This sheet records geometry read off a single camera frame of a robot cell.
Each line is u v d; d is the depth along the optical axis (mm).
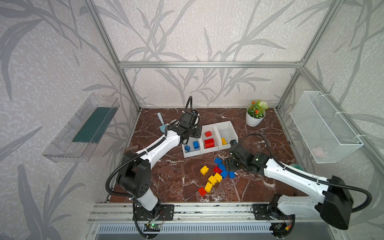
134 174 449
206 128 1018
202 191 806
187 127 662
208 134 1052
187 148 954
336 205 382
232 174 845
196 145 963
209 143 968
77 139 630
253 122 1042
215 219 728
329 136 616
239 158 611
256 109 987
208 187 798
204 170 864
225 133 1050
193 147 963
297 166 806
